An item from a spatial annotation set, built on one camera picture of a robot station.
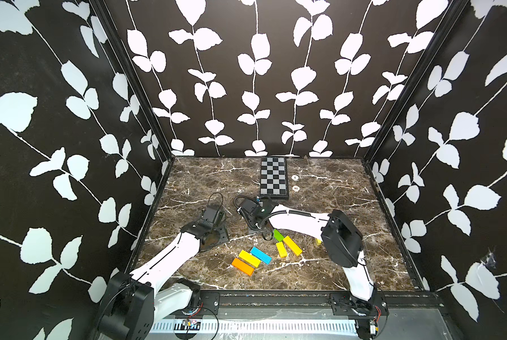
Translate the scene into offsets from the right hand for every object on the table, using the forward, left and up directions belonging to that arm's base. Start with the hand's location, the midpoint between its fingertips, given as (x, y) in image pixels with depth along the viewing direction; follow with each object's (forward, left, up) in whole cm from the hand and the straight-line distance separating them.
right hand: (252, 226), depth 90 cm
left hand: (-4, +12, +2) cm, 13 cm away
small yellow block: (-9, -12, -3) cm, 15 cm away
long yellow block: (-7, -17, -4) cm, 19 cm away
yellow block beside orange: (-13, +1, -3) cm, 13 cm away
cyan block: (-12, -4, -3) cm, 13 cm away
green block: (-3, -11, -3) cm, 12 cm away
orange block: (-16, +3, -3) cm, 17 cm away
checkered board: (+25, -10, -2) cm, 27 cm away
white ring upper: (+30, -21, -3) cm, 37 cm away
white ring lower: (+23, -21, -4) cm, 32 cm away
